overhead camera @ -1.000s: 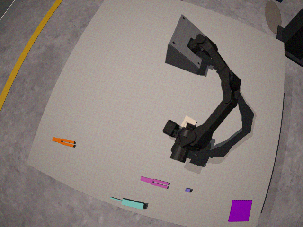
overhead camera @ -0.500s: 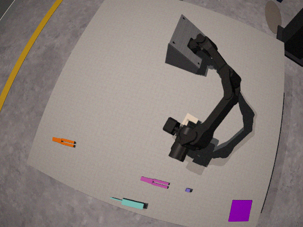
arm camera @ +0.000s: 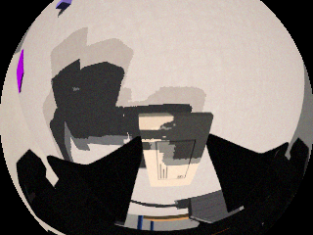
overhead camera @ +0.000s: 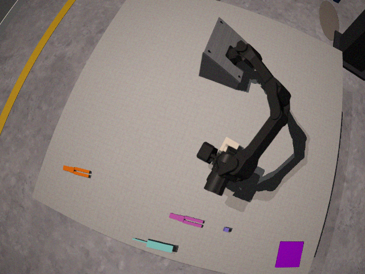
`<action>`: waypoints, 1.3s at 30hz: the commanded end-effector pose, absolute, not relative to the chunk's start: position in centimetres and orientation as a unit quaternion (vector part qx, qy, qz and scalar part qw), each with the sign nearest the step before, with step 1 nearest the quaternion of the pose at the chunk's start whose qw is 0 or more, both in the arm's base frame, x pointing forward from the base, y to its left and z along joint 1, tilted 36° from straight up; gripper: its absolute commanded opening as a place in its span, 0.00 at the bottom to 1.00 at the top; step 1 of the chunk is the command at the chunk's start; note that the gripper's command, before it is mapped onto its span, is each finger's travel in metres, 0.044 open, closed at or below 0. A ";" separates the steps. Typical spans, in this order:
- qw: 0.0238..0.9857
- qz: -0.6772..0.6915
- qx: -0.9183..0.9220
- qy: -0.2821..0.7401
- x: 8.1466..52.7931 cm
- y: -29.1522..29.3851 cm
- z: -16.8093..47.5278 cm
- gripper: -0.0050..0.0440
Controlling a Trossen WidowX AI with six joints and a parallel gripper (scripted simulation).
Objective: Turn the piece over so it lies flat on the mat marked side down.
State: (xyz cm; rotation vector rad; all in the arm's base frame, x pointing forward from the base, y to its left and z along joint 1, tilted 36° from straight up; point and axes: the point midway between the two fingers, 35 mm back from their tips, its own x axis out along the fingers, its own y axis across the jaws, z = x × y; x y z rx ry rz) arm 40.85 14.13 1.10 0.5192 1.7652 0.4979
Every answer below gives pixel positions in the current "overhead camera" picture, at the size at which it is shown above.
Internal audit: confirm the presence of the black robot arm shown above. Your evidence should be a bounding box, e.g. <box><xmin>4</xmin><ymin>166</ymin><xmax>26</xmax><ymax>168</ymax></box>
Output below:
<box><xmin>204</xmin><ymin>40</ymin><xmax>291</xmax><ymax>196</ymax></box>

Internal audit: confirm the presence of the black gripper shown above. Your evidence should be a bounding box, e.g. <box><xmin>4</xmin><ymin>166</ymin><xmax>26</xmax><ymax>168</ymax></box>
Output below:
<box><xmin>196</xmin><ymin>142</ymin><xmax>218</xmax><ymax>168</ymax></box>

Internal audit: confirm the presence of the light grey mat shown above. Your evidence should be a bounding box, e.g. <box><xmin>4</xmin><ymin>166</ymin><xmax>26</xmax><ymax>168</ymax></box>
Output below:
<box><xmin>32</xmin><ymin>0</ymin><xmax>343</xmax><ymax>274</ymax></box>

